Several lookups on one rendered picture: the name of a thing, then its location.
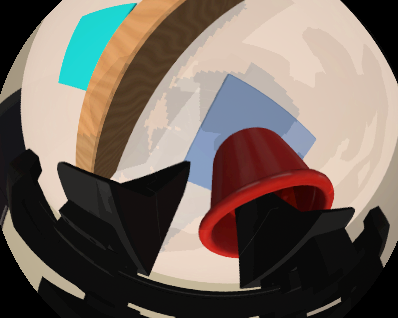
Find dark red cup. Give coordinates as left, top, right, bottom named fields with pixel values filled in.
left=199, top=127, right=334, bottom=259

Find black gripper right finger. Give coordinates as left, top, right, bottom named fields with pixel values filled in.
left=234, top=192, right=355, bottom=288

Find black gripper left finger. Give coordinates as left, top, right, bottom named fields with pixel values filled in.
left=58, top=160, right=190, bottom=276

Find wooden plank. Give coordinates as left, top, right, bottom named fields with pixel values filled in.
left=75, top=0, right=243, bottom=179

